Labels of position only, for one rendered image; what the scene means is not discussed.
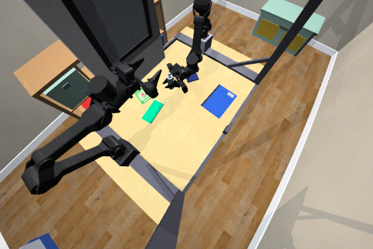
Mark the green flat rectangular slab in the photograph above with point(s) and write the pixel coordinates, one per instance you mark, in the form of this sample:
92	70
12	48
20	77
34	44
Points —
152	111

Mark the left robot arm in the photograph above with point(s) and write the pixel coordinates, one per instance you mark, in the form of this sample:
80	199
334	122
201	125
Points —
46	173

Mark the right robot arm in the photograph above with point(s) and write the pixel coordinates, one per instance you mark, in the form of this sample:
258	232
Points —
201	22

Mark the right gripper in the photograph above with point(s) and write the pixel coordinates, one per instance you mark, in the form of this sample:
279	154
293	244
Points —
177	83

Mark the black rectangular frame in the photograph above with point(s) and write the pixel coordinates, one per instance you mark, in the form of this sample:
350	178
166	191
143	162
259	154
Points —
72	9

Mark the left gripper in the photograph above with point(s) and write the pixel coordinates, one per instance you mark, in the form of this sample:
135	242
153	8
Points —
148	87

